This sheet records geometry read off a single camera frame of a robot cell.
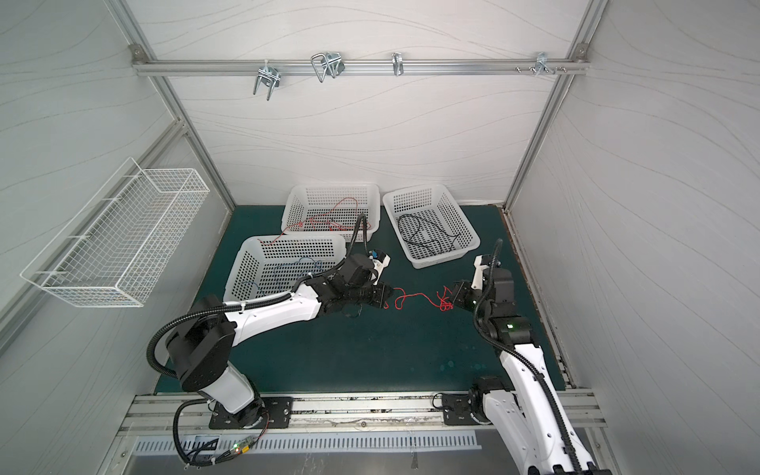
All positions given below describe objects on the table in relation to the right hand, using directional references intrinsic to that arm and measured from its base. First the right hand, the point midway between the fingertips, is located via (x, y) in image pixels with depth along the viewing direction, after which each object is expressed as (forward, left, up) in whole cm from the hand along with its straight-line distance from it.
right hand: (461, 276), depth 79 cm
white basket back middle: (+40, +57, -13) cm, 71 cm away
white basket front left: (+11, +63, -15) cm, 66 cm away
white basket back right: (+44, +3, -15) cm, 46 cm away
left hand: (-1, +17, -5) cm, 18 cm away
